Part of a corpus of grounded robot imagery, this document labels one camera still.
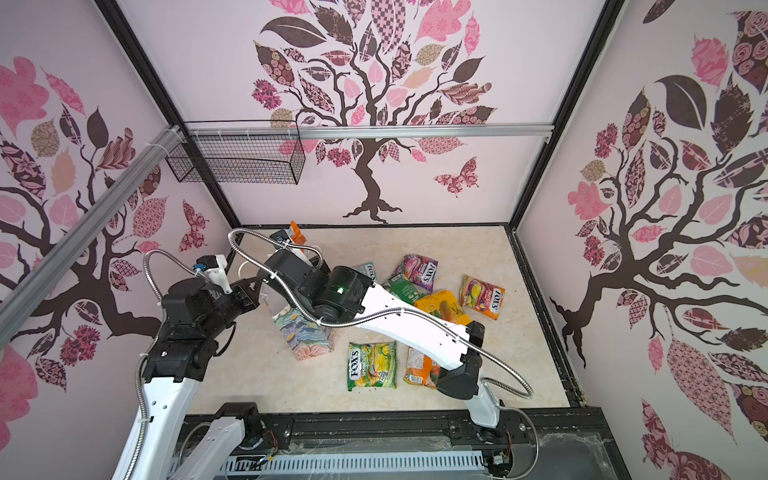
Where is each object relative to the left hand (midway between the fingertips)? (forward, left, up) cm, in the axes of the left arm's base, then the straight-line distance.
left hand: (264, 283), depth 71 cm
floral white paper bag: (-6, -8, -16) cm, 19 cm away
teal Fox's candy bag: (+22, -23, -24) cm, 40 cm away
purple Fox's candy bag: (+21, -41, -24) cm, 52 cm away
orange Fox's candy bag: (+10, -61, -22) cm, 66 cm away
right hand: (0, -10, +8) cm, 13 cm away
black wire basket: (+47, +19, +7) cm, 51 cm away
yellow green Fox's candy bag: (-12, -26, -24) cm, 37 cm away
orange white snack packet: (-13, -39, -24) cm, 48 cm away
